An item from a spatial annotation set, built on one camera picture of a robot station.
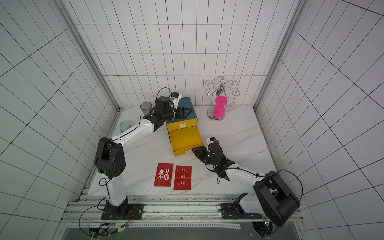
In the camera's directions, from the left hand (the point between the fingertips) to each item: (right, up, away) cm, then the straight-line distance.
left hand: (188, 112), depth 87 cm
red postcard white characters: (-14, -36, -2) cm, 39 cm away
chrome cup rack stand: (+21, +16, +6) cm, 27 cm away
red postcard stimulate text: (-3, -39, -4) cm, 39 cm away
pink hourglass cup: (+20, +2, +10) cm, 23 cm away
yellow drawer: (-3, -7, -4) cm, 9 cm away
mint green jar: (-43, -8, +10) cm, 45 cm away
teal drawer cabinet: (-1, +7, +7) cm, 10 cm away
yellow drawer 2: (-2, -17, +3) cm, 17 cm away
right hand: (+3, -20, -2) cm, 20 cm away
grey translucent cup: (-30, +4, +17) cm, 35 cm away
